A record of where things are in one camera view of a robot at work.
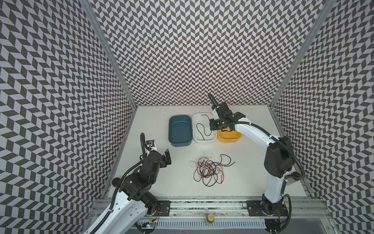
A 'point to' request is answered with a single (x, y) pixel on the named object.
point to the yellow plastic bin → (229, 136)
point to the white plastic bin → (201, 129)
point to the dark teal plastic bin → (180, 130)
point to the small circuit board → (149, 225)
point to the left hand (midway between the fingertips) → (161, 151)
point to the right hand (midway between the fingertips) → (212, 123)
